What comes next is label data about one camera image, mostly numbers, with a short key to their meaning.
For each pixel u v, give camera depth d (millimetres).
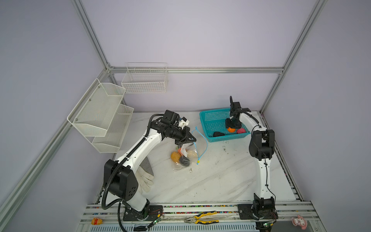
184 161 839
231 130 1010
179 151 858
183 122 748
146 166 867
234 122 927
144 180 835
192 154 844
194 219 711
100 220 708
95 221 700
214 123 1012
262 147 622
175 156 885
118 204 463
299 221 688
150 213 723
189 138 715
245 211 733
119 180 425
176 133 673
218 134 1012
